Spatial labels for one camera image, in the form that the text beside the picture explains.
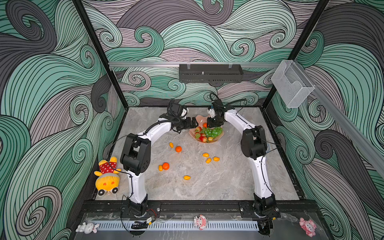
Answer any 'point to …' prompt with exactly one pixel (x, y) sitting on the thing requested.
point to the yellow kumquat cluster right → (216, 159)
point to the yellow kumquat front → (187, 177)
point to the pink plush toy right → (309, 226)
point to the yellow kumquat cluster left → (208, 160)
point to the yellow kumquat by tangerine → (160, 168)
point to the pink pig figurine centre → (200, 222)
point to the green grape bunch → (211, 132)
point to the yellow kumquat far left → (171, 144)
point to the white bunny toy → (87, 228)
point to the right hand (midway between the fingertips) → (208, 125)
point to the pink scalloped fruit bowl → (201, 120)
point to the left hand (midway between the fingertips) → (193, 123)
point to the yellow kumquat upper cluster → (206, 155)
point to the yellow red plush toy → (107, 181)
